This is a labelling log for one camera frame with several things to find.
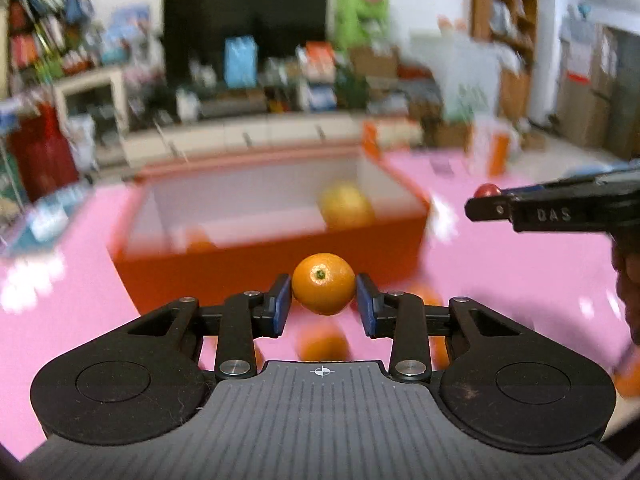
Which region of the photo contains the bookshelf with colourful books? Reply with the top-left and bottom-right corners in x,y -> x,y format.
7,0 -> 96,81

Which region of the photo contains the light blue carton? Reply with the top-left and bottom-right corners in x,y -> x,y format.
224,36 -> 258,87

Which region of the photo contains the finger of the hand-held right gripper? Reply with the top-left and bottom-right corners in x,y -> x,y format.
464,194 -> 517,223
499,177 -> 572,198

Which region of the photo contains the person's right hand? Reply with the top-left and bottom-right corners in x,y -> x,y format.
612,234 -> 640,346

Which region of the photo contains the white printed bag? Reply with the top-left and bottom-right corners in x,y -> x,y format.
410,30 -> 506,121

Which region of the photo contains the white TV console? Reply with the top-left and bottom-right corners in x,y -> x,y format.
122,110 -> 421,166

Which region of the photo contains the white glass-door cabinet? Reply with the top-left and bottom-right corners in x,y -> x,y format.
52,67 -> 128,133

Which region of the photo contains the pink floral tablecloth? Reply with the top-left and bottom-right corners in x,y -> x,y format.
0,147 -> 640,461

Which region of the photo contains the orange white canister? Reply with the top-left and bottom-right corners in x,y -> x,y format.
470,115 -> 518,176

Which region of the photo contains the wooden bookshelf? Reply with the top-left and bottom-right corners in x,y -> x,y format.
472,0 -> 541,121

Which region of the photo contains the black television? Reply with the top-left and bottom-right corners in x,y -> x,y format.
161,0 -> 330,91

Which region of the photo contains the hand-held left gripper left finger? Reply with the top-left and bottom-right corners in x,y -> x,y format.
127,274 -> 292,381

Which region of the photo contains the orange cardboard box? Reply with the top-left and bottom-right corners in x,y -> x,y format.
107,152 -> 433,316

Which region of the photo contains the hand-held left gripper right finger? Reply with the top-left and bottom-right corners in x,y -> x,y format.
356,274 -> 523,383

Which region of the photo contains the teal book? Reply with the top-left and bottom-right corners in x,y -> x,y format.
10,185 -> 96,251

